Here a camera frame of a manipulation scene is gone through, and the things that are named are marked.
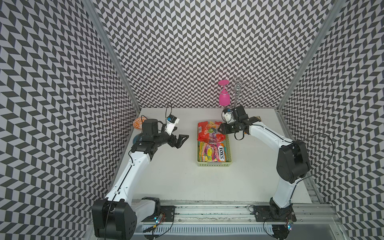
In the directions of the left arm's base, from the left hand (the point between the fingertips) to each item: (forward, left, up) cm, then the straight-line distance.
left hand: (180, 132), depth 78 cm
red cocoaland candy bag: (+8, -15, -11) cm, 20 cm away
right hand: (+9, -23, -10) cm, 27 cm away
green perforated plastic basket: (-6, -26, -14) cm, 31 cm away
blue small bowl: (-11, +16, +12) cm, 23 cm away
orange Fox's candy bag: (-3, -17, -15) cm, 23 cm away
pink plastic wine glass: (+34, -28, -6) cm, 44 cm away
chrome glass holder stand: (+28, -34, +6) cm, 44 cm away
